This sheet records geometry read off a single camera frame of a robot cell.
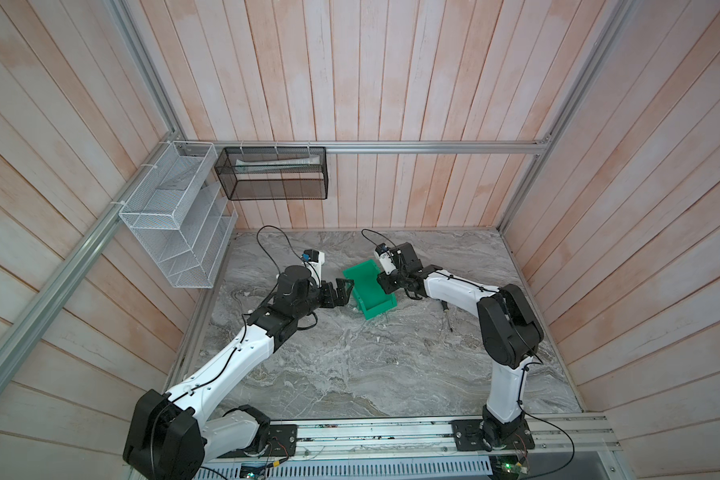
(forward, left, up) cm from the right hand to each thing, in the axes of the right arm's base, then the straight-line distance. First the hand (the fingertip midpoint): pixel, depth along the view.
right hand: (384, 275), depth 98 cm
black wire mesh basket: (+31, +48, +19) cm, 60 cm away
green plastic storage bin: (-4, +5, -6) cm, 9 cm away
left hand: (-15, +12, +14) cm, 24 cm away
